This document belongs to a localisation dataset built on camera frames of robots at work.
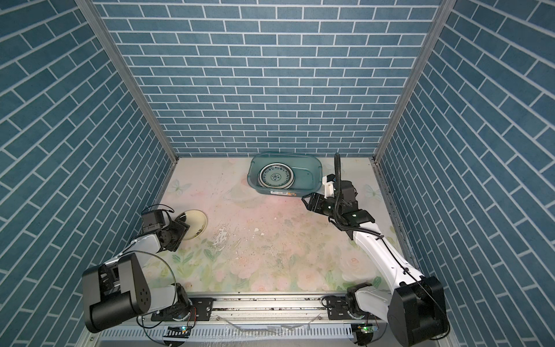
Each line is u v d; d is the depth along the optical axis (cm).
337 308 74
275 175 108
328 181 75
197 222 94
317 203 71
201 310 73
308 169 116
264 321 72
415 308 40
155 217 71
